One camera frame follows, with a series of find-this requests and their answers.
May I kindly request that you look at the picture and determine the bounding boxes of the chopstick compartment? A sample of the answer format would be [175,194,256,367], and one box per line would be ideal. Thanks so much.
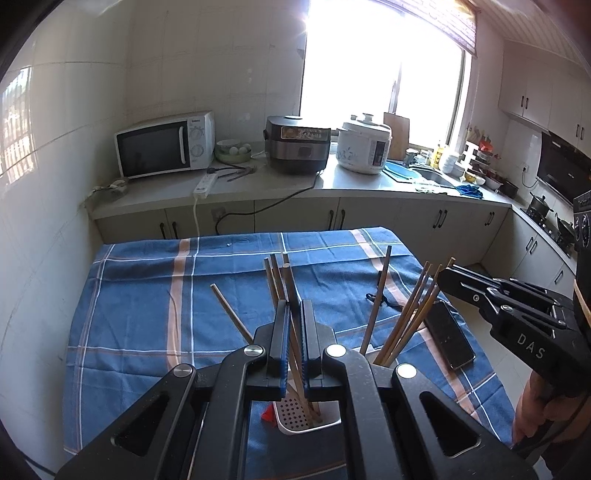
[270,254,287,300]
[384,265,439,366]

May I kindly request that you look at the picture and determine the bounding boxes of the wooden chopstick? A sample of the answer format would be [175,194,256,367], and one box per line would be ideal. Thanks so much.
[280,262,318,426]
[434,256,456,283]

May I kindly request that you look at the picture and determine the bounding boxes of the person's right hand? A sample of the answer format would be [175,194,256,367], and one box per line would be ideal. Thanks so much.
[512,371,586,444]

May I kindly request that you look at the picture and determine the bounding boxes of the small red object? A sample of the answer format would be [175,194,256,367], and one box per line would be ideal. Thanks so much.
[260,402,276,425]

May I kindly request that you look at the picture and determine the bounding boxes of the smartphone with dark screen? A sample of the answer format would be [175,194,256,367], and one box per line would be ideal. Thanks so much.
[425,300,476,371]

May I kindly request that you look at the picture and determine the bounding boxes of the white two-compartment utensil holder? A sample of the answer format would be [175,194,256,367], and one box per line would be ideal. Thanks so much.
[271,359,399,437]

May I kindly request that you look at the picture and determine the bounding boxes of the black wok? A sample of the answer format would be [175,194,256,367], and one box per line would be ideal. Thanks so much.
[557,217,576,244]

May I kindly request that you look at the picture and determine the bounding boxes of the white lower counter cabinets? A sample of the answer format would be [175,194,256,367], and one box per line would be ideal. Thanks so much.
[96,195,574,296]

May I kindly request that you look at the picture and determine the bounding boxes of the black cooking pot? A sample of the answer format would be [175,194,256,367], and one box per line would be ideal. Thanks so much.
[526,193,552,223]

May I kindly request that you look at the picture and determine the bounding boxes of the blue plaid tablecloth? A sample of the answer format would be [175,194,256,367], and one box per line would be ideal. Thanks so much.
[62,227,514,479]

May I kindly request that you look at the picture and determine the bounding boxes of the blue cloth on counter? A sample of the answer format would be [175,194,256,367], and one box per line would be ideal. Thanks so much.
[456,183,483,200]

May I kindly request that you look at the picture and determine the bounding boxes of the black range hood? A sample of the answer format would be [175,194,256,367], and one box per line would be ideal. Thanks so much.
[537,132,590,204]

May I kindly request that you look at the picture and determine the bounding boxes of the stainless steel sink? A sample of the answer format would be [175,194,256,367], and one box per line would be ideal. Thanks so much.
[414,168,456,189]

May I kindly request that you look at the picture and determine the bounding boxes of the blue tray by sink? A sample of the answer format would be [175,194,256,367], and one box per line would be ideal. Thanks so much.
[383,161,424,183]

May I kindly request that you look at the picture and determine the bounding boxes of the white upper cabinets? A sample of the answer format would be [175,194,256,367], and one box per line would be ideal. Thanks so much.
[499,41,590,155]

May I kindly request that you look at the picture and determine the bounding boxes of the white power strip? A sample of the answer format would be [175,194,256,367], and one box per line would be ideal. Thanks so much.
[193,173,217,199]

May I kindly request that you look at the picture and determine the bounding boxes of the wooden cutting board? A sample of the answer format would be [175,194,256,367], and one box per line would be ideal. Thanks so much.
[384,112,410,160]

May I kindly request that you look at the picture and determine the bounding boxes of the white pressure cooker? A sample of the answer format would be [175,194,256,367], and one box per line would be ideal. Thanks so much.
[335,113,392,175]

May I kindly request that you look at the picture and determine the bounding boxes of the bowl of eggs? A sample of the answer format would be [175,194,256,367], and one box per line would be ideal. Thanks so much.
[214,139,252,165]

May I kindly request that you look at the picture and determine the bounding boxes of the white microwave oven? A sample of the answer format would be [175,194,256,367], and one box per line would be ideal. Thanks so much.
[114,111,215,179]

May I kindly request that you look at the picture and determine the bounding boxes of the black rice cooker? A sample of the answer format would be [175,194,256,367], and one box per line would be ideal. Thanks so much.
[263,115,332,175]

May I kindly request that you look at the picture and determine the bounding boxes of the bamboo window blind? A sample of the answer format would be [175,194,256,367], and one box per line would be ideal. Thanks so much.
[382,0,477,57]

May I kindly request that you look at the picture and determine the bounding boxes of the black power cable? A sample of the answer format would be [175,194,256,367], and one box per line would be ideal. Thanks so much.
[214,170,327,236]

